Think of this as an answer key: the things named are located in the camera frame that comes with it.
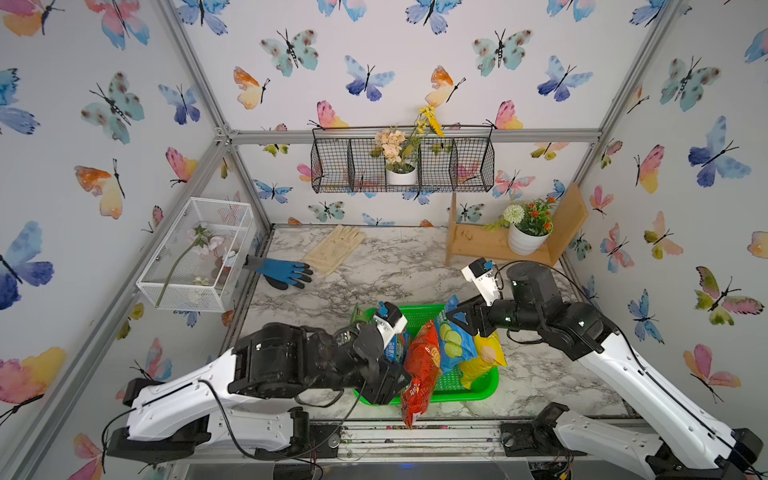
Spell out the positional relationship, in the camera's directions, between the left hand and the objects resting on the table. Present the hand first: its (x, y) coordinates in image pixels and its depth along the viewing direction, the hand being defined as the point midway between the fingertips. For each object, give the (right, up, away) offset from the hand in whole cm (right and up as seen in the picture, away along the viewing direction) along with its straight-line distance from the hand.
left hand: (402, 375), depth 54 cm
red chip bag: (+5, -2, +12) cm, 13 cm away
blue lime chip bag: (+13, +1, +17) cm, 22 cm away
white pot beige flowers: (0, +48, +36) cm, 60 cm away
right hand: (+12, +10, +12) cm, 20 cm away
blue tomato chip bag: (-1, 0, +18) cm, 18 cm away
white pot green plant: (+41, +31, +41) cm, 66 cm away
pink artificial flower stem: (-49, +25, +20) cm, 58 cm away
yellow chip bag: (+21, -2, +15) cm, 26 cm away
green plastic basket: (+14, -15, +28) cm, 35 cm away
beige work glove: (-26, +21, +57) cm, 66 cm away
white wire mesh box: (-49, +19, +18) cm, 56 cm away
